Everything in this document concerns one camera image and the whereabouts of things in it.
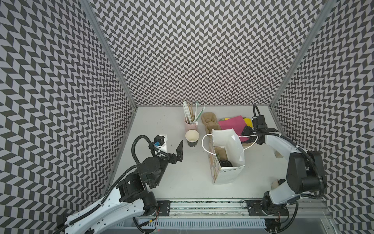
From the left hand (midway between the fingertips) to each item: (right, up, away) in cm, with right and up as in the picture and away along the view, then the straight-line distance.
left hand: (172, 141), depth 65 cm
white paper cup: (+26, -14, +11) cm, 31 cm away
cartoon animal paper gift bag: (+28, -1, +14) cm, 32 cm away
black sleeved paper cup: (+8, -2, +26) cm, 27 cm away
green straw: (+12, +12, +29) cm, 34 cm away
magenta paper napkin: (+40, +7, +37) cm, 55 cm away
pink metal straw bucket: (+6, +5, +34) cm, 35 cm away
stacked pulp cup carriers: (+21, +9, +41) cm, 47 cm away
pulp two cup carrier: (+26, -11, +24) cm, 37 cm away
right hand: (+44, -2, +28) cm, 52 cm away
